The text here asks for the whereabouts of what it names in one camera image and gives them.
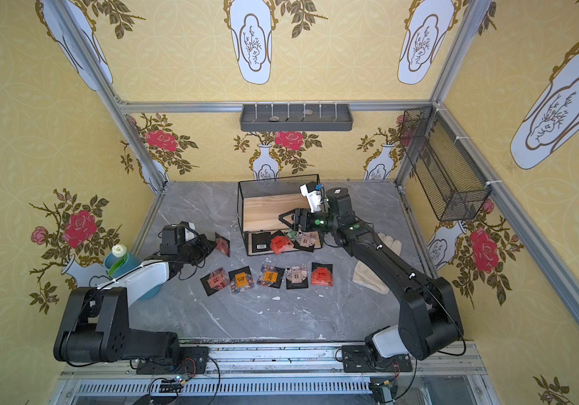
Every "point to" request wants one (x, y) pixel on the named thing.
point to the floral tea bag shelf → (305, 241)
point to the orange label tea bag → (270, 276)
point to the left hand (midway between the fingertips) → (215, 241)
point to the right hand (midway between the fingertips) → (280, 222)
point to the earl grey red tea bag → (223, 244)
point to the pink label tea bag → (215, 280)
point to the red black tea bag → (321, 274)
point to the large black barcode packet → (259, 243)
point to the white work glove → (364, 277)
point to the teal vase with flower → (120, 261)
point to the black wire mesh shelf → (262, 202)
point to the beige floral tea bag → (296, 277)
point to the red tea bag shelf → (280, 244)
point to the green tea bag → (293, 234)
